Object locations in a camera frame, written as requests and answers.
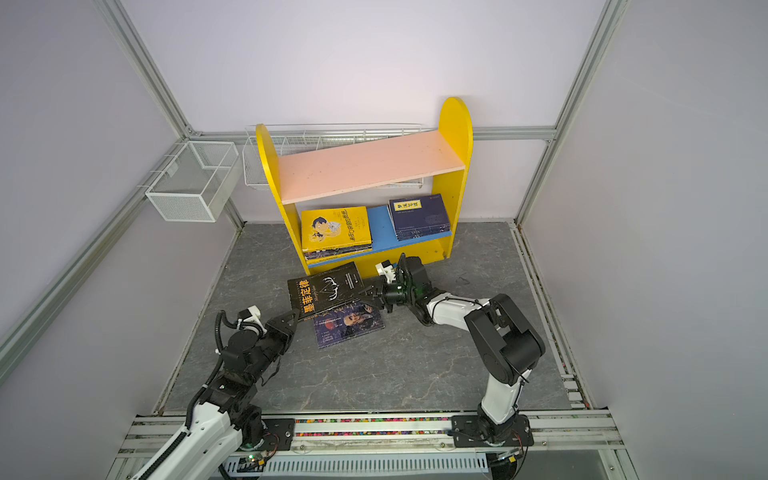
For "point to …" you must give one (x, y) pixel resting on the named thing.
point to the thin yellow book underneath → (335, 228)
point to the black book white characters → (323, 253)
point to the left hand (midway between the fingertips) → (303, 314)
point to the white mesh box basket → (201, 184)
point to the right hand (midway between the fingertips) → (353, 299)
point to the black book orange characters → (319, 291)
